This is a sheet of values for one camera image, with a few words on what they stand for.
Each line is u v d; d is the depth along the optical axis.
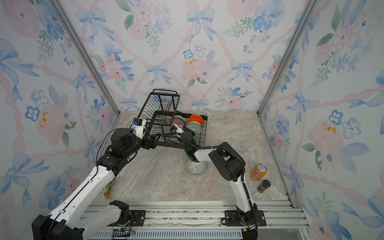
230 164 0.54
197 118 1.07
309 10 0.69
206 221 0.75
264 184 0.75
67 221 0.39
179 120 1.00
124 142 0.56
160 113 1.10
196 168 0.90
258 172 0.79
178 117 1.01
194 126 1.02
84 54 0.85
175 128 0.84
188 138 0.74
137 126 0.64
